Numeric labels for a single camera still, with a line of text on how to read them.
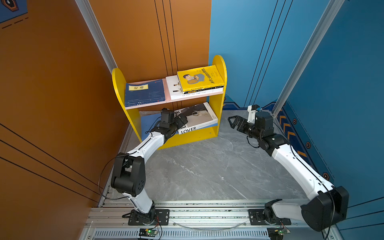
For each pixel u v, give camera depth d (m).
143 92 0.71
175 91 0.71
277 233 0.70
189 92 0.70
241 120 0.68
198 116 0.94
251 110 0.69
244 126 0.68
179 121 0.81
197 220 0.74
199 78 0.73
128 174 0.47
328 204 0.38
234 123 0.69
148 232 0.71
